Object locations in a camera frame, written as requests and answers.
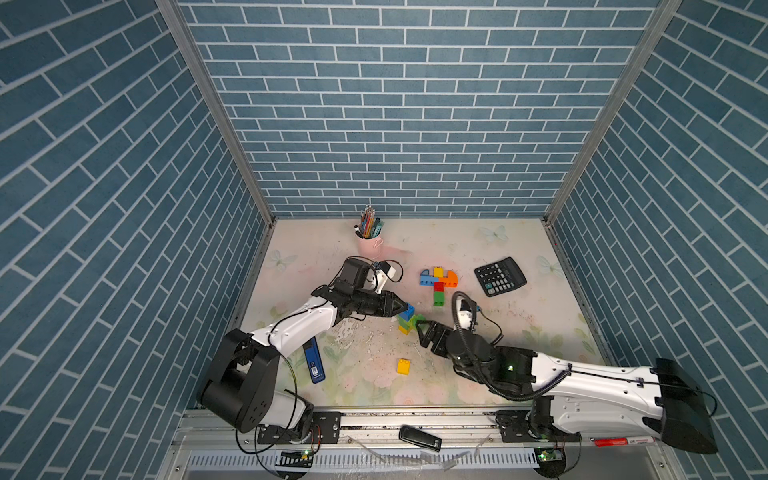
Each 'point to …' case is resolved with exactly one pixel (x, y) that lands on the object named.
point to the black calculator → (500, 276)
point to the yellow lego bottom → (403, 367)
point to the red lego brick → (439, 286)
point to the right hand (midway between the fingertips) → (425, 331)
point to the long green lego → (403, 323)
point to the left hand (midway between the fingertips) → (410, 310)
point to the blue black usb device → (314, 362)
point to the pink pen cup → (370, 241)
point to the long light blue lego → (428, 283)
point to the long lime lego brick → (411, 323)
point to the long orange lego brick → (449, 285)
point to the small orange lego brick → (452, 278)
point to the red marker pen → (632, 440)
